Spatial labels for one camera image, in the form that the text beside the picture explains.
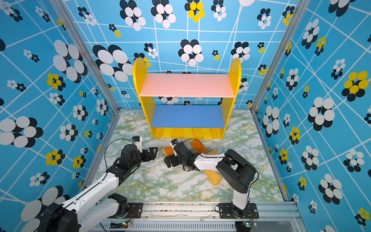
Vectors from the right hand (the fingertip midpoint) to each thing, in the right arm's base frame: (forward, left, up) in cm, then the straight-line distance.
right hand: (172, 157), depth 89 cm
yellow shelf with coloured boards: (+49, -13, -3) cm, 51 cm away
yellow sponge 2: (+20, -10, -1) cm, 22 cm away
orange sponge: (+6, +3, -3) cm, 8 cm away
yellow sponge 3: (+18, -23, -1) cm, 30 cm away
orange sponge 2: (+10, -17, -3) cm, 20 cm away
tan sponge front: (-11, -25, -2) cm, 28 cm away
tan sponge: (+4, -26, -1) cm, 26 cm away
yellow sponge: (+19, +5, 0) cm, 20 cm away
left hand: (+2, +10, +8) cm, 13 cm away
